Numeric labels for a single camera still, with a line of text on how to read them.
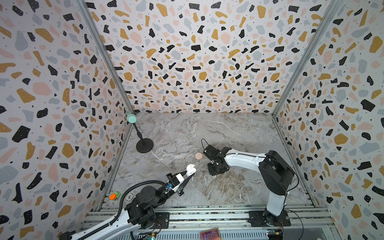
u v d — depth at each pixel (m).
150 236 0.70
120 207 0.50
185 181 0.62
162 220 0.73
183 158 0.95
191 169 0.63
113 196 0.78
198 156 0.95
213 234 0.69
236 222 0.74
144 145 1.00
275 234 0.72
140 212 0.55
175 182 0.53
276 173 0.48
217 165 0.67
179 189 0.58
